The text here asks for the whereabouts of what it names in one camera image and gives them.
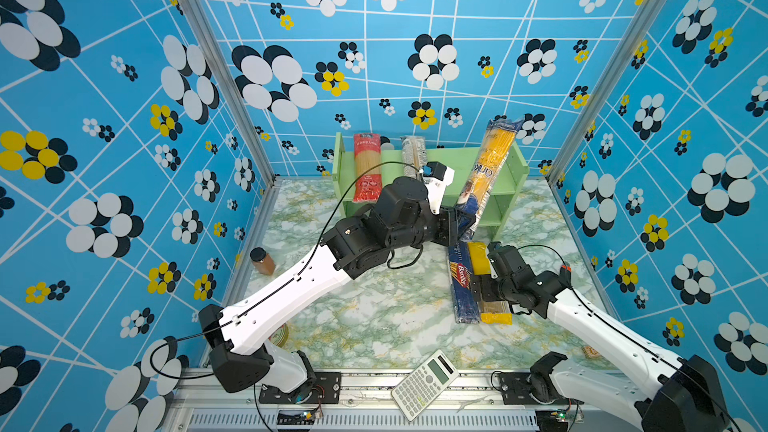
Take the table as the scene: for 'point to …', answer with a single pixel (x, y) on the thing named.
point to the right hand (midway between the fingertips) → (486, 283)
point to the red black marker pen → (565, 270)
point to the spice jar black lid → (258, 254)
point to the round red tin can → (280, 335)
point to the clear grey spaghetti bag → (414, 154)
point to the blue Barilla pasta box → (465, 301)
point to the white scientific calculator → (416, 393)
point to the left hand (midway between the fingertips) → (475, 217)
